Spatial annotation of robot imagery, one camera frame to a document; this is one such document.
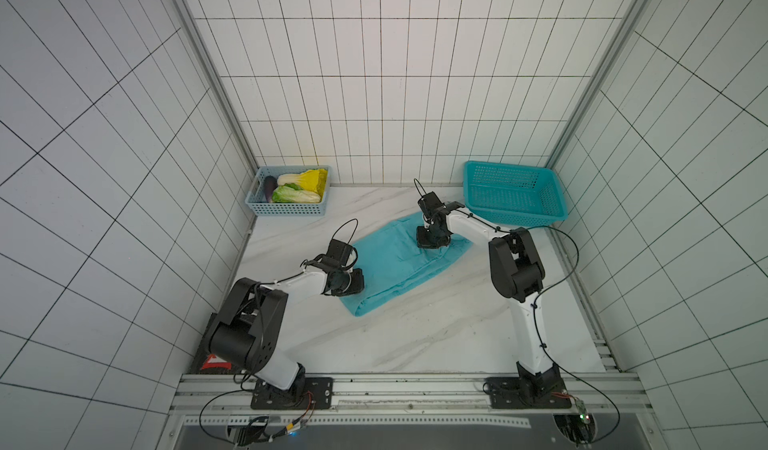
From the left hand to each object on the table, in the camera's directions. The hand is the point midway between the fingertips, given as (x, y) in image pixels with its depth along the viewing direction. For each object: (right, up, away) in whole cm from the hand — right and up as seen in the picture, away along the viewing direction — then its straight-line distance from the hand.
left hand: (359, 291), depth 91 cm
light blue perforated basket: (-41, +29, +19) cm, 54 cm away
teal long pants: (+11, +8, +5) cm, 14 cm away
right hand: (+17, +13, +11) cm, 24 cm away
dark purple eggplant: (-37, +35, +23) cm, 56 cm away
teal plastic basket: (+59, +31, +27) cm, 72 cm away
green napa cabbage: (-27, +32, +16) cm, 45 cm away
